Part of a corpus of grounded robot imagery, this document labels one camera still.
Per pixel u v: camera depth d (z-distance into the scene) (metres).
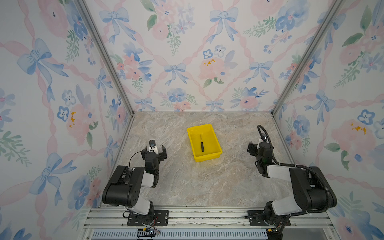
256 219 0.73
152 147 0.78
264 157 0.72
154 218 0.73
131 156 0.98
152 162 0.69
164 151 0.86
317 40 0.80
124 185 0.46
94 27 0.76
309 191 0.45
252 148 0.85
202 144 1.01
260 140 0.82
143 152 0.82
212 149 0.99
